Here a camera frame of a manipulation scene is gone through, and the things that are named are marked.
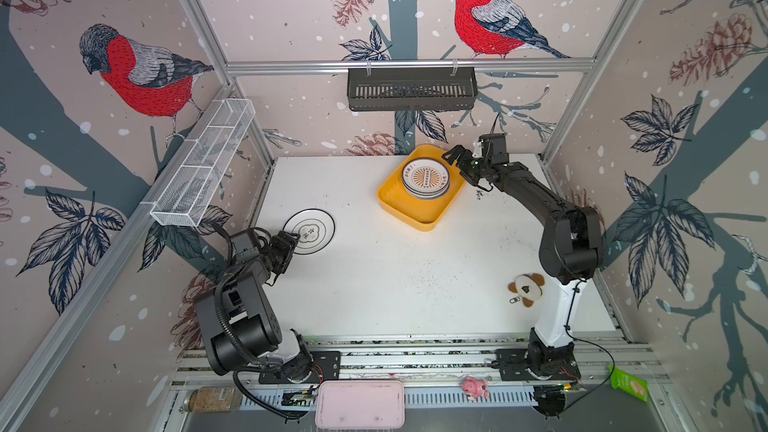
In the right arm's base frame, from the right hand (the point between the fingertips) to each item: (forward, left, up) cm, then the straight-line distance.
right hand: (449, 163), depth 96 cm
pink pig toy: (-59, -3, -16) cm, 61 cm away
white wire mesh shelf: (-29, +67, +15) cm, 75 cm away
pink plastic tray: (-63, +23, -16) cm, 69 cm away
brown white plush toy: (-34, -22, -16) cm, 43 cm away
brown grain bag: (-64, +56, -11) cm, 86 cm away
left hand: (-25, +49, -10) cm, 55 cm away
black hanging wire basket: (+25, +12, +12) cm, 31 cm away
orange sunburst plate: (+7, +7, -13) cm, 16 cm away
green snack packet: (-56, -42, -19) cm, 73 cm away
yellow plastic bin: (-7, +18, -15) cm, 24 cm away
